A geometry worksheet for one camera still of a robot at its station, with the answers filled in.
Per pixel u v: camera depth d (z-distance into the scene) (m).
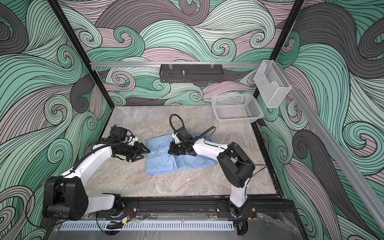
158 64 0.94
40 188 0.66
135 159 0.76
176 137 0.82
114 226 0.71
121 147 0.64
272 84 0.78
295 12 0.73
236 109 1.18
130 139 0.77
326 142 0.55
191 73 0.94
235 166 0.47
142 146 0.77
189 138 0.71
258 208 0.74
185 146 0.69
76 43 0.84
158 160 0.84
